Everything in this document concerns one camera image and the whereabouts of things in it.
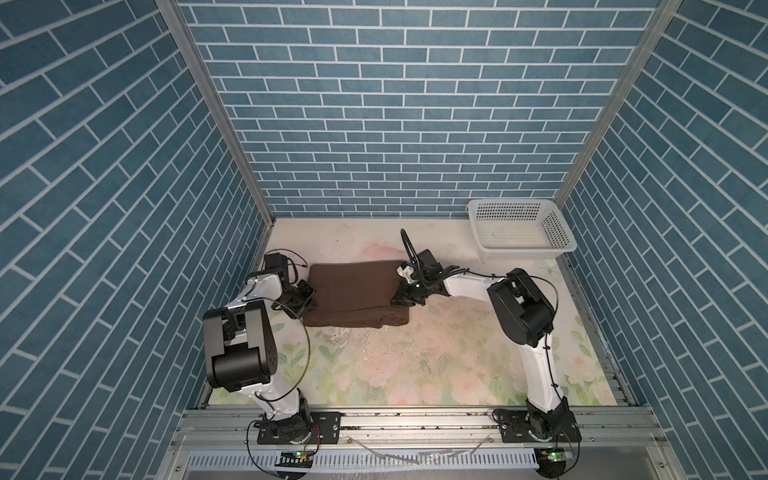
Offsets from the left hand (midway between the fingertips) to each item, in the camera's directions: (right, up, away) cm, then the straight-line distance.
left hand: (319, 298), depth 92 cm
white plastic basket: (+74, +23, +27) cm, 82 cm away
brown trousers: (+11, +1, +1) cm, 12 cm away
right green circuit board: (+62, -35, -21) cm, 74 cm away
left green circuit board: (0, -36, -20) cm, 41 cm away
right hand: (+21, -1, +3) cm, 22 cm away
